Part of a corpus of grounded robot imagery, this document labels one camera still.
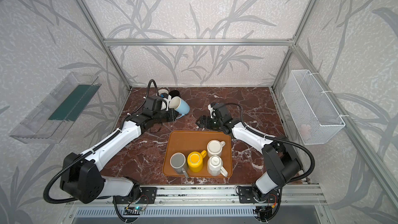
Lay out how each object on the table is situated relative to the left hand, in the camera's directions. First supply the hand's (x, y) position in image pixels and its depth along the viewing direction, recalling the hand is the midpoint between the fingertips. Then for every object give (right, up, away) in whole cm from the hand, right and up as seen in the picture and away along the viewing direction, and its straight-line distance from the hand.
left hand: (180, 108), depth 82 cm
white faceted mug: (+18, -27, -10) cm, 34 cm away
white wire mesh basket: (+58, -3, -22) cm, 62 cm away
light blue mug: (-1, +2, -2) cm, 3 cm away
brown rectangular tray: (0, -21, +12) cm, 24 cm away
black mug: (-8, +9, +21) cm, 24 cm away
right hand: (+11, -6, +4) cm, 13 cm away
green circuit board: (-17, -45, -12) cm, 50 cm away
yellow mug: (+9, -25, -7) cm, 28 cm away
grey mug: (0, -25, -8) cm, 26 cm away
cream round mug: (+18, -21, 0) cm, 28 cm away
